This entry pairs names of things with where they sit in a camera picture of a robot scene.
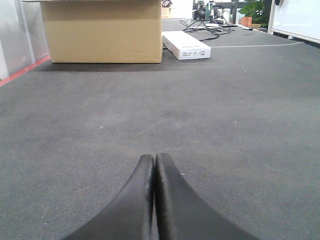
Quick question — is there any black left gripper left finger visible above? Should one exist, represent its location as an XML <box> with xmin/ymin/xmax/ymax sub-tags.
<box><xmin>61</xmin><ymin>153</ymin><xmax>156</xmax><ymax>240</ymax></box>

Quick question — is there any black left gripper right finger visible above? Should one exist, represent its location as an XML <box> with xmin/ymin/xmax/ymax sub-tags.
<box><xmin>155</xmin><ymin>152</ymin><xmax>261</xmax><ymax>240</ymax></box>

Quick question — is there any long white carton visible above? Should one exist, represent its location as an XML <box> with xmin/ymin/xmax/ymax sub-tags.
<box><xmin>161</xmin><ymin>30</ymin><xmax>212</xmax><ymax>61</ymax></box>

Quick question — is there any large cardboard box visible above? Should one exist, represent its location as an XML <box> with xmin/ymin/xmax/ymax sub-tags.
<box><xmin>39</xmin><ymin>0</ymin><xmax>164</xmax><ymax>64</ymax></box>

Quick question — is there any small cardboard box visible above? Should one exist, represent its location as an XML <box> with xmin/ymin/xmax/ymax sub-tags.
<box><xmin>161</xmin><ymin>6</ymin><xmax>176</xmax><ymax>20</ymax></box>

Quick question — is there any green potted plant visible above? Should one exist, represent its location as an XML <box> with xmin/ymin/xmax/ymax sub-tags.
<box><xmin>237</xmin><ymin>0</ymin><xmax>270</xmax><ymax>28</ymax></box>

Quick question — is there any white board panel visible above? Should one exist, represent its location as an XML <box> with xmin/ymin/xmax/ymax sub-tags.
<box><xmin>267</xmin><ymin>0</ymin><xmax>320</xmax><ymax>44</ymax></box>

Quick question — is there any black cable tangle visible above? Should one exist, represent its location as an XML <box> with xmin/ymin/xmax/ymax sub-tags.
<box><xmin>179</xmin><ymin>15</ymin><xmax>236</xmax><ymax>42</ymax></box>

